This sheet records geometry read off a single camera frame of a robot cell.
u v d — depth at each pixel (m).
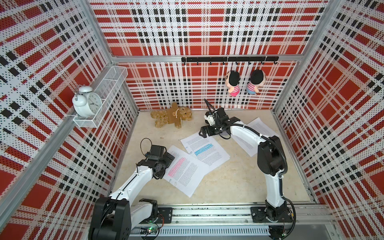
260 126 1.12
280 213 0.63
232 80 0.95
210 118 0.87
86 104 0.60
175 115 1.08
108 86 0.83
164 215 0.74
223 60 0.90
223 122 0.72
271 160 0.54
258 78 0.94
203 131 0.84
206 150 0.99
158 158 0.67
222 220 0.73
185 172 0.88
